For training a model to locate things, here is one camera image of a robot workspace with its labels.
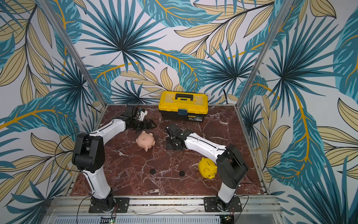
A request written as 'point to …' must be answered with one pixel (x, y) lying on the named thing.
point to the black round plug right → (182, 173)
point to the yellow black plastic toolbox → (183, 106)
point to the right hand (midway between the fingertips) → (169, 145)
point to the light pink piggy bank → (145, 140)
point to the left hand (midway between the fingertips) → (151, 127)
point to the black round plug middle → (152, 171)
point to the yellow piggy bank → (208, 168)
